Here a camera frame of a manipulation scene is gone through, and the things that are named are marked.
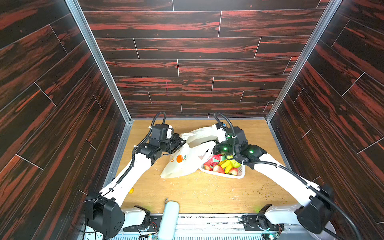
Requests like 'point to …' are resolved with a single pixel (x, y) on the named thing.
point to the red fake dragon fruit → (215, 160)
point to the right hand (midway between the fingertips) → (208, 141)
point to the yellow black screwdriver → (131, 191)
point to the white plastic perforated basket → (241, 174)
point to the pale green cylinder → (169, 221)
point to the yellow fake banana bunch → (228, 164)
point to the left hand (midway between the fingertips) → (187, 140)
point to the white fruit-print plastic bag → (188, 158)
